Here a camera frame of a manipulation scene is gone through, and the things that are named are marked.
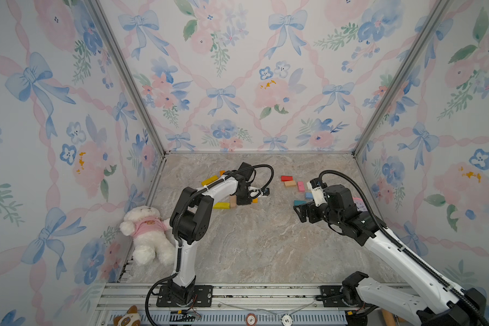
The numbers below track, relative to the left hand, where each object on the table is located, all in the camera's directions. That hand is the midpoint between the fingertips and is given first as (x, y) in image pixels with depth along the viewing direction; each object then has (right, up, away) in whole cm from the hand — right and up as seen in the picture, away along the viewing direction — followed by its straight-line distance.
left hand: (249, 194), depth 99 cm
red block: (+20, +8, +11) cm, 24 cm away
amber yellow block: (+3, -2, -4) cm, 6 cm away
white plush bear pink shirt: (-38, -14, -19) cm, 45 cm away
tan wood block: (+22, +5, +7) cm, 23 cm away
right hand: (+22, -1, -21) cm, 30 cm away
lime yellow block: (-13, -5, -1) cm, 14 cm away
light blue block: (+20, +3, -30) cm, 36 cm away
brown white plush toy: (-39, -38, -31) cm, 63 cm away
